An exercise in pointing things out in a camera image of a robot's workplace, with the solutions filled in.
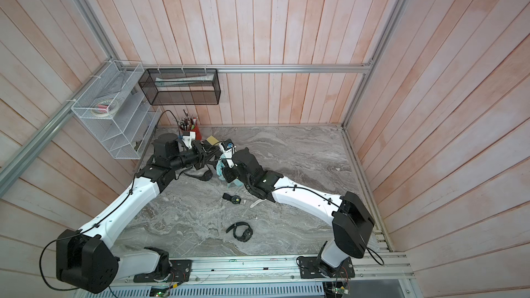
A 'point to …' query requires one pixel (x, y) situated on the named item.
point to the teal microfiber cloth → (221, 174)
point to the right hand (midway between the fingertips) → (223, 159)
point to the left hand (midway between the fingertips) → (220, 150)
